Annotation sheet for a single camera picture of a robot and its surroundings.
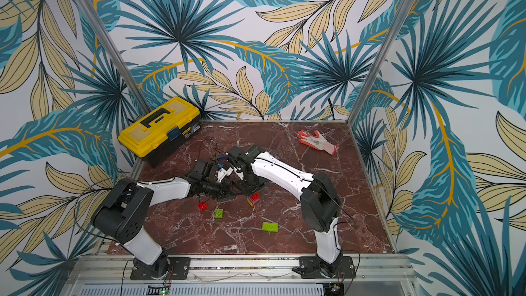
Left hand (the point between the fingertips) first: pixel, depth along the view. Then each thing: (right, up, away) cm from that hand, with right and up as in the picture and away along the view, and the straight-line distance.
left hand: (238, 196), depth 85 cm
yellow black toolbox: (-37, +29, +7) cm, 47 cm away
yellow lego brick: (+5, -3, +1) cm, 6 cm away
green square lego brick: (-8, -7, 0) cm, 11 cm away
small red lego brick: (-15, -4, +1) cm, 16 cm away
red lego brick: (+7, +1, -4) cm, 8 cm away
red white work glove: (+39, +23, +25) cm, 52 cm away
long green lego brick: (+13, -12, -2) cm, 18 cm away
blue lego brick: (+7, -2, -2) cm, 7 cm away
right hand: (+6, +3, -2) cm, 7 cm away
